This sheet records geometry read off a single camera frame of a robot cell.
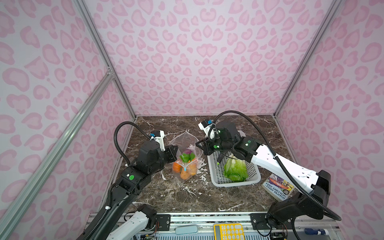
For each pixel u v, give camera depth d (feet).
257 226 2.36
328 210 1.22
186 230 2.24
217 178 2.88
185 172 2.72
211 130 1.96
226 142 1.84
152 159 1.70
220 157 3.03
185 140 2.44
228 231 2.28
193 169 2.62
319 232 2.26
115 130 1.56
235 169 2.68
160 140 1.99
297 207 1.59
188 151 2.84
